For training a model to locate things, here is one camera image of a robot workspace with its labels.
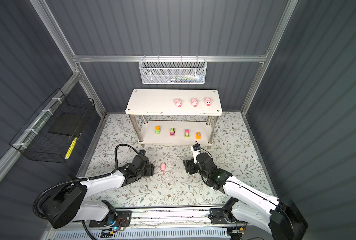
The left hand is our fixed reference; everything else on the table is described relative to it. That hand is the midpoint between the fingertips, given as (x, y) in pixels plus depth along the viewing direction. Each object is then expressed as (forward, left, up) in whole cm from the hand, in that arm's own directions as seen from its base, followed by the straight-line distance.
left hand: (150, 167), depth 90 cm
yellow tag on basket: (-1, +33, +26) cm, 42 cm away
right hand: (-2, -23, +11) cm, 26 cm away
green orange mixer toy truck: (+23, -4, +8) cm, 24 cm away
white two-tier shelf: (+44, -13, 0) cm, 46 cm away
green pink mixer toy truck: (+19, -24, +8) cm, 31 cm away
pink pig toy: (-1, -8, +1) cm, 8 cm away
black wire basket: (+7, +45, +27) cm, 53 cm away
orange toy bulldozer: (+17, -31, +8) cm, 36 cm away
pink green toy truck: (+21, -14, +7) cm, 26 cm away
